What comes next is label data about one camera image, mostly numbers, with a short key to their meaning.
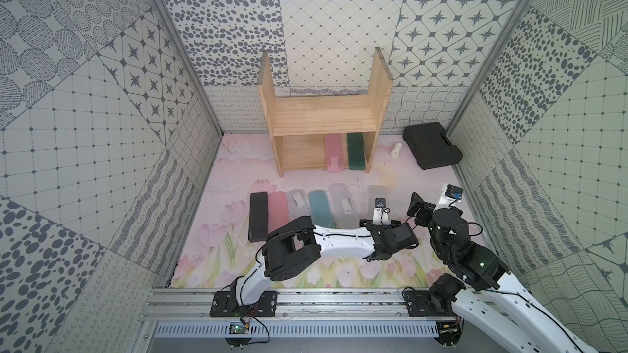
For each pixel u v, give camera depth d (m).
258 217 0.93
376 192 1.01
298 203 0.96
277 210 0.95
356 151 1.04
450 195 0.60
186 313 0.73
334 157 1.01
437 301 0.65
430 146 1.11
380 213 0.74
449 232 0.51
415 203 0.66
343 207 0.94
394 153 1.09
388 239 0.64
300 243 0.53
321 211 0.96
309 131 0.84
